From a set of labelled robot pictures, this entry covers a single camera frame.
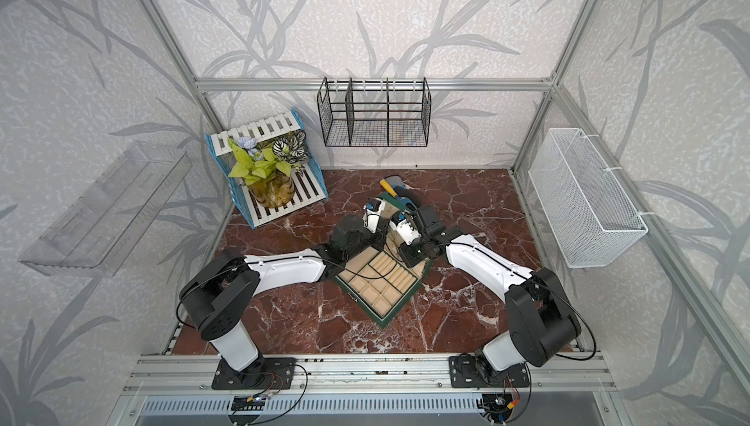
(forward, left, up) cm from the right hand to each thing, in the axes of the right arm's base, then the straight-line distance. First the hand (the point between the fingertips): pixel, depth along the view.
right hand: (402, 249), depth 87 cm
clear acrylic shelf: (-8, +70, +22) cm, 74 cm away
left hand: (+6, +3, +6) cm, 9 cm away
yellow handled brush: (+30, +4, -7) cm, 31 cm away
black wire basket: (+48, +9, +15) cm, 51 cm away
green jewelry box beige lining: (-7, +7, -5) cm, 11 cm away
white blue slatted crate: (+34, +36, -7) cm, 51 cm away
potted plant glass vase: (+20, +42, +15) cm, 49 cm away
